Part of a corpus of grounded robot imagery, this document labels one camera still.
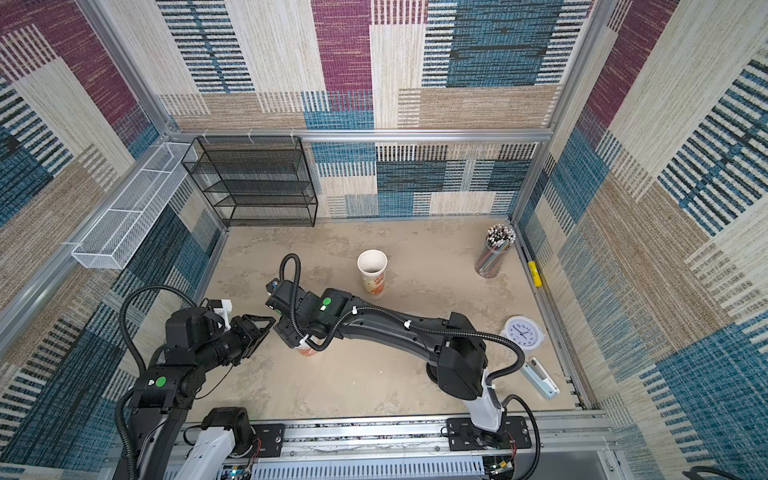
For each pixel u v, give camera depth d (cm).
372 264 91
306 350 81
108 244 70
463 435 73
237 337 63
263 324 67
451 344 50
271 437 75
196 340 54
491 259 96
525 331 89
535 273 108
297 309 55
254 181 109
